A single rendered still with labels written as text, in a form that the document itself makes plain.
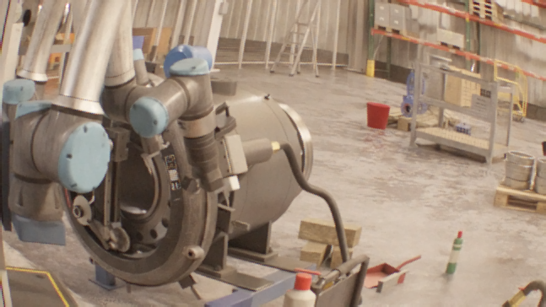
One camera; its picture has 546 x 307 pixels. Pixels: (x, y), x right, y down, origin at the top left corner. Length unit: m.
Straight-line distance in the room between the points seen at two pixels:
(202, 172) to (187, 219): 0.58
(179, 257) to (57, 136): 1.13
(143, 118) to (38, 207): 0.38
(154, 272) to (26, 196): 1.07
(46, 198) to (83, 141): 0.25
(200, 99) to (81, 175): 0.46
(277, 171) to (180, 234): 0.68
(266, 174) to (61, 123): 1.61
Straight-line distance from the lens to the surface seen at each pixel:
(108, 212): 2.68
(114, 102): 1.81
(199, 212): 2.47
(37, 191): 1.65
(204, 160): 1.88
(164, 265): 2.57
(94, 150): 1.50
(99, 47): 1.51
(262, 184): 2.97
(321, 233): 4.19
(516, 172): 6.21
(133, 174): 2.97
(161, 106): 1.72
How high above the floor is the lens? 1.20
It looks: 9 degrees down
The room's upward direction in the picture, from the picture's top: 7 degrees clockwise
